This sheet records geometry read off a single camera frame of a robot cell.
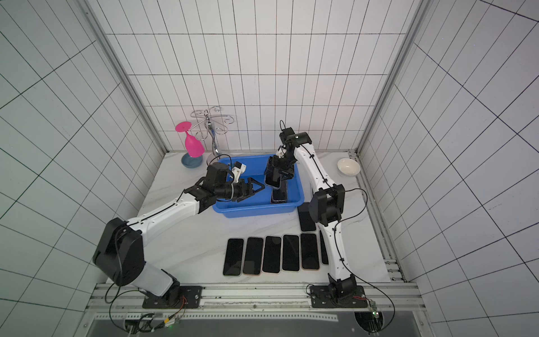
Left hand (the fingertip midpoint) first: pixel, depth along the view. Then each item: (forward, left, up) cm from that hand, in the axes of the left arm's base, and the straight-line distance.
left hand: (257, 192), depth 80 cm
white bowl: (+27, -47, -15) cm, 56 cm away
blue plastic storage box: (-2, -1, -6) cm, 6 cm away
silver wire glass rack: (+33, +22, +10) cm, 41 cm away
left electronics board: (-40, +27, -16) cm, 51 cm away
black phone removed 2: (-19, -6, -18) cm, 27 cm away
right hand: (+11, -2, -3) cm, 12 cm away
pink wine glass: (+27, +32, -2) cm, 42 cm away
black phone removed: (-19, +1, -17) cm, 25 cm away
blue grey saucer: (+31, +40, -18) cm, 53 cm away
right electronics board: (-36, -41, -16) cm, 57 cm away
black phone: (-22, -23, -1) cm, 32 cm away
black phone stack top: (-4, -21, -17) cm, 27 cm away
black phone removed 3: (-17, -22, -17) cm, 32 cm away
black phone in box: (+8, -10, -16) cm, 20 cm away
